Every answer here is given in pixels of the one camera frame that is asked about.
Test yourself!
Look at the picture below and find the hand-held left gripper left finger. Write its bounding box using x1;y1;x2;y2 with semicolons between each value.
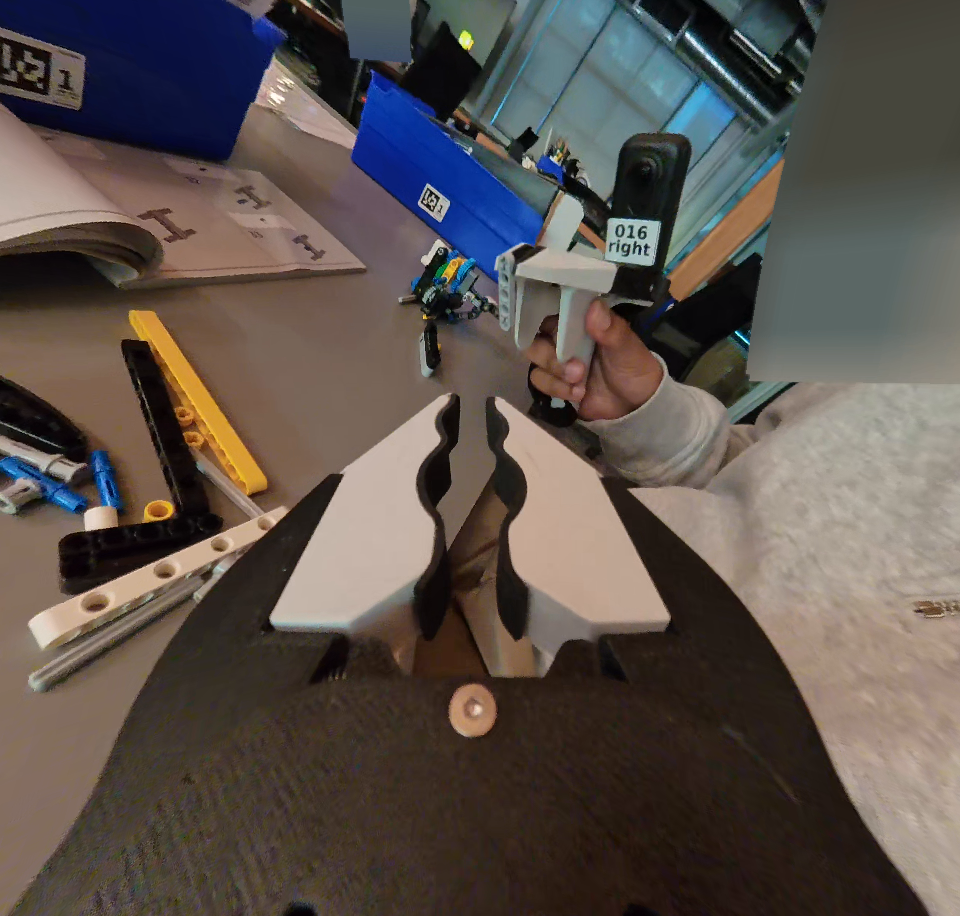
268;393;462;677

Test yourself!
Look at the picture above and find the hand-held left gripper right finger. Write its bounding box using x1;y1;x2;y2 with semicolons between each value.
484;395;672;679

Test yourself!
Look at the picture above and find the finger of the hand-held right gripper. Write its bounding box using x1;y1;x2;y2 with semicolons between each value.
536;192;587;259
514;247;619;352

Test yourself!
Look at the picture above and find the light grey lego beam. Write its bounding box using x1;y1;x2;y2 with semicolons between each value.
494;244;538;333

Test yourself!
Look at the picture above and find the grey lego axle assembly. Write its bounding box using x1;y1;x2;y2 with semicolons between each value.
27;556;235;693

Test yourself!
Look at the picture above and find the person's right forearm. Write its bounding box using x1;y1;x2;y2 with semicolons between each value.
598;352;760;491

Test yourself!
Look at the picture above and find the multicoloured lego assembly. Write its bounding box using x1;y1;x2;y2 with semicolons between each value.
399;238;501;329

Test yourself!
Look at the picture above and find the thin pale lego rod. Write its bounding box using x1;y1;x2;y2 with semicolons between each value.
192;456;266;520

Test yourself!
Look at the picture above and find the long yellow lego beam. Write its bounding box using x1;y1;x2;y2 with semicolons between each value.
128;309;270;496

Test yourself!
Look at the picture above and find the white lego beam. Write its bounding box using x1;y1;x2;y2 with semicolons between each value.
27;505;291;652

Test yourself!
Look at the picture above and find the black angled lego beam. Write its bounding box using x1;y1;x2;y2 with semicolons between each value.
57;339;225;597

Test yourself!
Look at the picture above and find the blue lego pin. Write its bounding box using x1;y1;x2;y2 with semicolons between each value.
89;448;126;513

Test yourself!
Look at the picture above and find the grey lego connector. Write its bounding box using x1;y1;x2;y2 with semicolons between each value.
0;436;90;484

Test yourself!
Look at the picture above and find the blue lego connector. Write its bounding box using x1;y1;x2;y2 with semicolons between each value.
0;456;90;517

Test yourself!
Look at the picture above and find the black curved lego panel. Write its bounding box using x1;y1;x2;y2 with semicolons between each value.
0;375;90;464

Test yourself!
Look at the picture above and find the lego instruction booklet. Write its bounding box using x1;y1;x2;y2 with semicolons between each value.
0;102;369;292

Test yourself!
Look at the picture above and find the person's right hand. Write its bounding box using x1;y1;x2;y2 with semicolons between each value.
525;297;669;424

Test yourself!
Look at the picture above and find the wooden desk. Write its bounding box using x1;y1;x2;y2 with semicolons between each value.
666;157;786;301

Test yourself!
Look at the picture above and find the shallow blue storage bin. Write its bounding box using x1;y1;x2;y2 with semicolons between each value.
351;70;565;281

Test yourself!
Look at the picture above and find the black office chair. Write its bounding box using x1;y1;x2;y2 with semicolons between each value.
403;22;483;119

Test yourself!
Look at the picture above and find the person's grey sweatshirt torso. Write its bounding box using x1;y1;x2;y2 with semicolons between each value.
628;382;960;916

